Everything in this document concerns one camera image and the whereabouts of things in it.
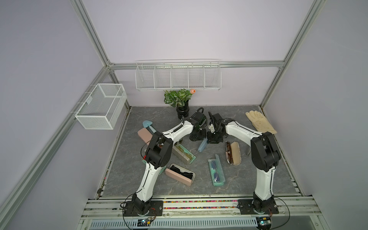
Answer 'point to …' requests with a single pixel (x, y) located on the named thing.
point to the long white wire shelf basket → (195, 74)
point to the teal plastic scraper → (147, 123)
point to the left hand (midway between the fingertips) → (204, 139)
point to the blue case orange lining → (202, 145)
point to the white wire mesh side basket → (102, 109)
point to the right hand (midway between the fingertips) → (208, 140)
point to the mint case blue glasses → (217, 176)
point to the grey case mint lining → (176, 151)
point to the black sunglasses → (187, 175)
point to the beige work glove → (259, 122)
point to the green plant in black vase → (179, 98)
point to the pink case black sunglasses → (178, 177)
